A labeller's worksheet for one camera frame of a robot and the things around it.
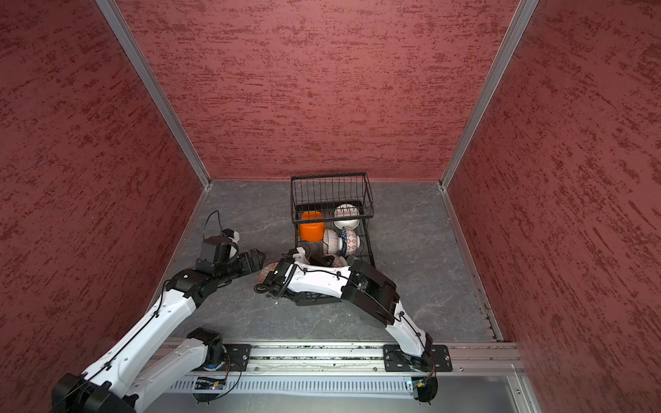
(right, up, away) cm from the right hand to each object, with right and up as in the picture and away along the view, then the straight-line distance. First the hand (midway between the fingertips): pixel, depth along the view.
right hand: (334, 263), depth 83 cm
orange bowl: (-8, +9, +11) cm, 17 cm away
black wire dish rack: (+2, +22, +7) cm, 23 cm away
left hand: (-26, 0, -1) cm, 26 cm away
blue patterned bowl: (+5, +6, +5) cm, 9 cm away
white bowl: (+5, +17, +26) cm, 31 cm away
